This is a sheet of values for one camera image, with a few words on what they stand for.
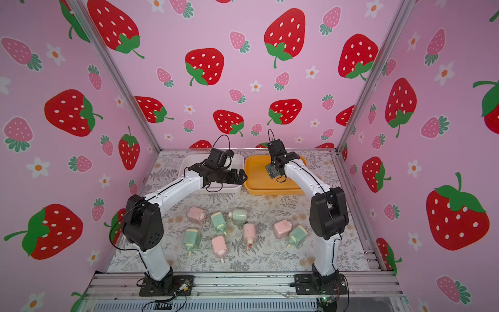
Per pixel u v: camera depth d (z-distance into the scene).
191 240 0.80
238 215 0.84
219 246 0.78
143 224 0.47
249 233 0.80
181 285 0.72
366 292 0.73
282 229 0.82
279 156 0.68
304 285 0.73
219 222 0.84
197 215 0.86
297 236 0.80
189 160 1.10
